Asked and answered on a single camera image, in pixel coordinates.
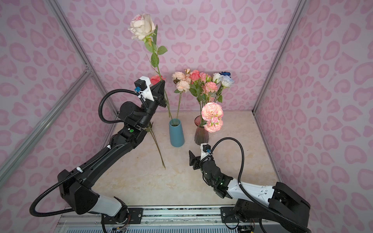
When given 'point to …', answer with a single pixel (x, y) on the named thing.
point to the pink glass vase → (201, 134)
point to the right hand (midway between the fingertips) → (195, 150)
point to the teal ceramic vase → (177, 136)
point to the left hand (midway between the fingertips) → (162, 78)
